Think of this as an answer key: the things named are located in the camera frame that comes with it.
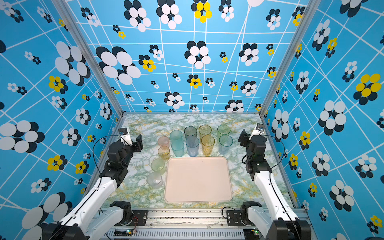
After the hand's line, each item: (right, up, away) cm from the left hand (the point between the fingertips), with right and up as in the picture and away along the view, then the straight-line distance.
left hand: (135, 134), depth 79 cm
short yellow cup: (+12, -12, +16) cm, 23 cm away
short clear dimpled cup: (+9, -26, +5) cm, 28 cm away
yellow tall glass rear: (+38, +2, +17) cm, 42 cm away
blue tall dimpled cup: (+31, -6, +12) cm, 33 cm away
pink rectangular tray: (+34, -27, +7) cm, 44 cm away
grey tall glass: (+29, +1, +17) cm, 33 cm away
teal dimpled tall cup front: (+21, -9, +20) cm, 30 cm away
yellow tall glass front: (+40, -6, +14) cm, 43 cm away
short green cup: (+9, -20, +14) cm, 26 cm away
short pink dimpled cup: (+11, -6, +21) cm, 24 cm away
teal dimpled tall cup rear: (+20, -2, +20) cm, 28 cm away
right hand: (+63, +1, 0) cm, 63 cm away
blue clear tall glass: (+52, -6, +14) cm, 54 cm away
